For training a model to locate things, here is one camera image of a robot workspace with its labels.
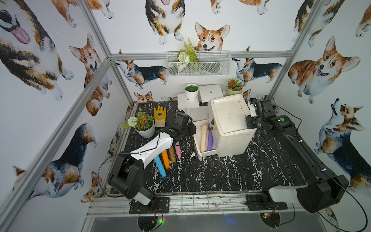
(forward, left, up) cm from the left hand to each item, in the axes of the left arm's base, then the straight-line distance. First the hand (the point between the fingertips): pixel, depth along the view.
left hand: (197, 126), depth 86 cm
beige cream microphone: (+4, -5, -12) cm, 14 cm away
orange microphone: (-14, +20, -13) cm, 28 cm away
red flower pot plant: (+24, -25, +10) cm, 36 cm away
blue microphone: (-19, +22, -14) cm, 32 cm away
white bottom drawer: (0, 0, -15) cm, 15 cm away
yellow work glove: (+20, +28, -15) cm, 37 cm away
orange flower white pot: (+4, +34, -3) cm, 34 cm away
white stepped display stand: (+24, -2, -13) cm, 28 cm away
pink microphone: (-8, +13, -14) cm, 20 cm away
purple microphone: (-2, -8, -13) cm, 15 cm away
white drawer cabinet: (-1, -17, +7) cm, 18 cm away
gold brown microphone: (-10, +16, -14) cm, 23 cm away
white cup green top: (+23, +3, +7) cm, 24 cm away
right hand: (-2, -28, +9) cm, 29 cm away
